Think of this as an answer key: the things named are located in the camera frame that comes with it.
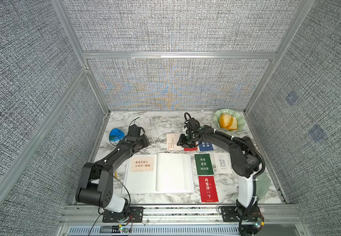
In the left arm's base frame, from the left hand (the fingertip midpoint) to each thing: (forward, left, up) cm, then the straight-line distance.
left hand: (149, 138), depth 92 cm
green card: (-14, -33, -10) cm, 37 cm away
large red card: (-29, -33, -9) cm, 44 cm away
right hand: (-1, -18, -2) cm, 18 cm away
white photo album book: (-19, -6, -8) cm, 22 cm away
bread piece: (+14, -54, -2) cm, 56 cm away
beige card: (+5, -15, -9) cm, 18 cm away
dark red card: (-3, -26, -9) cm, 28 cm away
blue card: (-2, -37, -9) cm, 38 cm away
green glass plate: (+24, -64, -5) cm, 69 cm away
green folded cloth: (-28, -63, -7) cm, 70 cm away
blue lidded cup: (+3, +22, 0) cm, 22 cm away
